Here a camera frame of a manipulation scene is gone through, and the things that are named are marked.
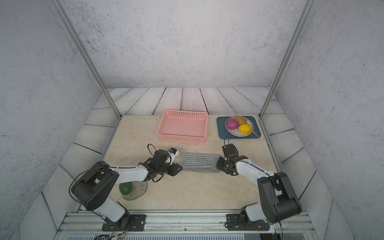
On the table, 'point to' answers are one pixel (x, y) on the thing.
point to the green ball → (125, 188)
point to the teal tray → (222, 134)
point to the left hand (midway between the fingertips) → (182, 168)
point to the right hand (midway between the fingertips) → (219, 165)
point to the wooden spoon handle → (255, 134)
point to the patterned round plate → (236, 132)
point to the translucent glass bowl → (139, 188)
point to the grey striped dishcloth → (198, 162)
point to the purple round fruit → (232, 123)
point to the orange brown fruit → (241, 120)
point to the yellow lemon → (244, 128)
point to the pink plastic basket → (185, 126)
